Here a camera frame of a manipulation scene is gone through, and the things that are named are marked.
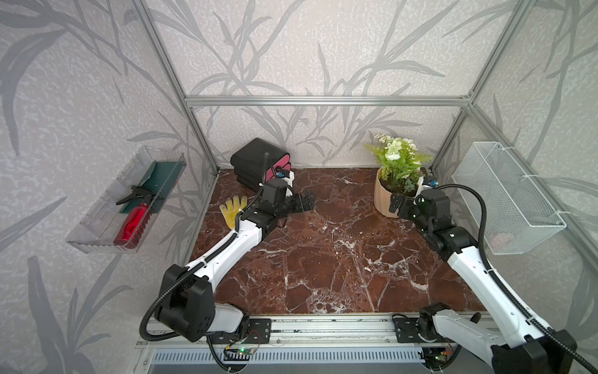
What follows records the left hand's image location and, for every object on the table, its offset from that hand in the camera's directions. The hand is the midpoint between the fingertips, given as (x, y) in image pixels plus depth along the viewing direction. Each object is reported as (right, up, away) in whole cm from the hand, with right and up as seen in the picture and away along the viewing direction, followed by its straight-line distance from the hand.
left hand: (307, 196), depth 82 cm
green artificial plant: (+34, +13, +3) cm, 36 cm away
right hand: (+33, 0, -4) cm, 33 cm away
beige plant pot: (+30, +2, +9) cm, 31 cm away
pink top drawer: (-16, +9, +15) cm, 24 cm away
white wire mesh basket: (+56, -1, -16) cm, 59 cm away
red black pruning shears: (-44, -5, -22) cm, 49 cm away
